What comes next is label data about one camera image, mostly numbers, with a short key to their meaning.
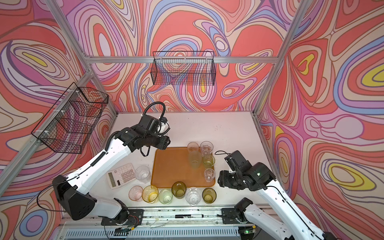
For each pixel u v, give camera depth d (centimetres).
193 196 80
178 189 80
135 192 80
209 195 80
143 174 87
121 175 86
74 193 39
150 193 80
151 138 61
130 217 73
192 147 95
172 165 91
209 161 91
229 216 74
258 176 45
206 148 96
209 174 86
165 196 80
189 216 73
